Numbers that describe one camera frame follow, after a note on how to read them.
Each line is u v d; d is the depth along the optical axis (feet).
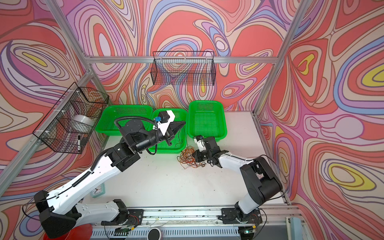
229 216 2.41
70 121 2.26
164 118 1.49
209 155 2.34
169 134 1.69
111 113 3.72
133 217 2.41
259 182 1.49
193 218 2.46
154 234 2.14
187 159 2.96
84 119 2.41
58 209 1.25
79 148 2.30
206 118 3.77
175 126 1.81
